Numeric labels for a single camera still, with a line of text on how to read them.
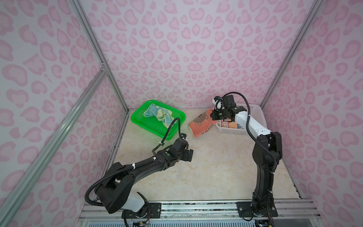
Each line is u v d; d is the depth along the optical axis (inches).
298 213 28.7
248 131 21.6
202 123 39.7
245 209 29.0
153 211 28.7
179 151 25.9
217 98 33.8
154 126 43.2
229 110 28.6
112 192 16.7
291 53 33.8
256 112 42.8
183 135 30.6
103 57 34.7
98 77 33.4
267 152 21.1
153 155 22.8
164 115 43.3
